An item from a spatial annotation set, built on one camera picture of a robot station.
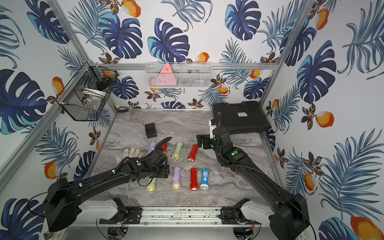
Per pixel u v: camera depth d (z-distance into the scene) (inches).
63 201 15.8
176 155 36.4
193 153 37.4
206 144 27.3
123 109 47.7
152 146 38.5
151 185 31.9
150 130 40.7
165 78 35.7
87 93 31.0
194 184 32.2
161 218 29.5
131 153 38.4
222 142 22.3
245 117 43.1
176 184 32.1
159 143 25.2
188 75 40.0
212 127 27.1
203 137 27.3
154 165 24.3
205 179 32.8
